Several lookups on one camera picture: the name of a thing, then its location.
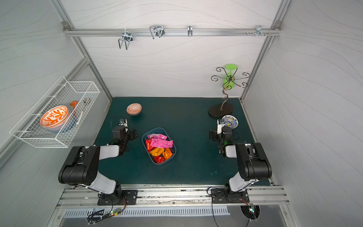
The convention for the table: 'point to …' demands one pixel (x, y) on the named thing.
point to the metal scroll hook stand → (218, 110)
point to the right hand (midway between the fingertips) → (218, 128)
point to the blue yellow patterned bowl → (230, 121)
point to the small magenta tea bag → (157, 142)
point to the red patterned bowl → (133, 109)
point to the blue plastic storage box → (153, 132)
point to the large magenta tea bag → (155, 135)
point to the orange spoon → (73, 103)
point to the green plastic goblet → (229, 81)
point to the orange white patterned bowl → (55, 118)
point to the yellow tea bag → (157, 151)
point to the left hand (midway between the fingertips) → (129, 129)
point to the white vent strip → (151, 212)
